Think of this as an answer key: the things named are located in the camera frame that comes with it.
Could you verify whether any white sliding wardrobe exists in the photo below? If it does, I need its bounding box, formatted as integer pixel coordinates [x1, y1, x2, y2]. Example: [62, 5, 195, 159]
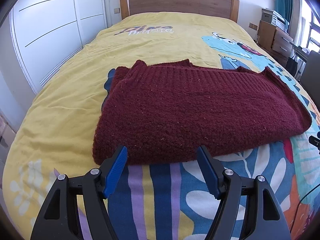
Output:
[10, 0, 107, 94]

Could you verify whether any wooden drawer cabinet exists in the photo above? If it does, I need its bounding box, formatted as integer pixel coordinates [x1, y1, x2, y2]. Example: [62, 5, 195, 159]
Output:
[257, 21, 293, 67]

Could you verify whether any black bag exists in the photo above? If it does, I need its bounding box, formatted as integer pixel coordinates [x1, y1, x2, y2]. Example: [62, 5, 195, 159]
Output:
[285, 55, 298, 77]

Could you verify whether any white printer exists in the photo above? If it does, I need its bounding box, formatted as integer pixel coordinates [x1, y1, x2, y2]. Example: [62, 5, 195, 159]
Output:
[261, 9, 289, 32]

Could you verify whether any yellow dinosaur bed cover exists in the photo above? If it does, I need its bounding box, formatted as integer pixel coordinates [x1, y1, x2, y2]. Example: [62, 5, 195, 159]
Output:
[2, 12, 319, 239]

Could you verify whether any dark red knitted sweater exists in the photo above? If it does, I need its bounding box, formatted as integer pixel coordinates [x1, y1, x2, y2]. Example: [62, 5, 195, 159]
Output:
[93, 60, 312, 165]

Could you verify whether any black cable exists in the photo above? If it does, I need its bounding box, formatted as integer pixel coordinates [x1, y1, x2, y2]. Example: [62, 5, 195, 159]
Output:
[289, 183, 320, 234]

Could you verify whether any wooden headboard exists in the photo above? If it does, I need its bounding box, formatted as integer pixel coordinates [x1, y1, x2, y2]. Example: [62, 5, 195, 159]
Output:
[120, 0, 240, 22]

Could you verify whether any grey desk chair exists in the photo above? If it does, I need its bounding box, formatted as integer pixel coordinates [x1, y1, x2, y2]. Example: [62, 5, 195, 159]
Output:
[299, 50, 320, 105]

